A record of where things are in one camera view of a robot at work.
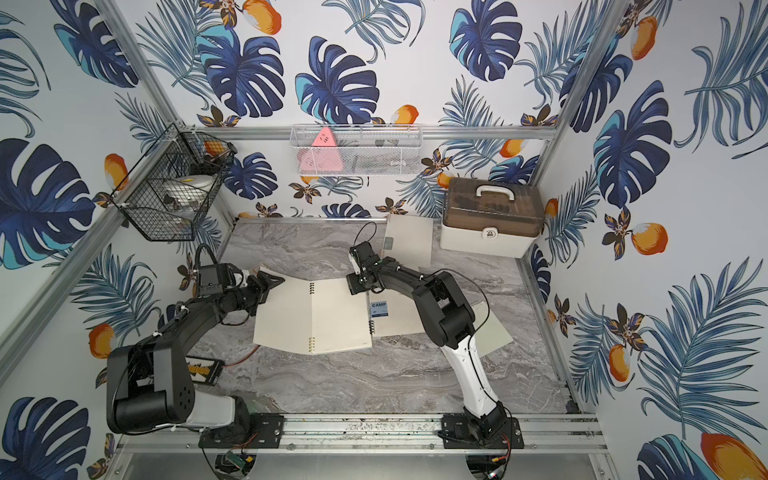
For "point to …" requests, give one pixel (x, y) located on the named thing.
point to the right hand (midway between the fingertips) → (357, 283)
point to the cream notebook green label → (408, 240)
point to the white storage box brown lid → (493, 217)
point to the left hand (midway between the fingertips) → (278, 282)
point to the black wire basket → (168, 189)
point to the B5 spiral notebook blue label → (394, 313)
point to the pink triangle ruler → (323, 156)
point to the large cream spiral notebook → (313, 316)
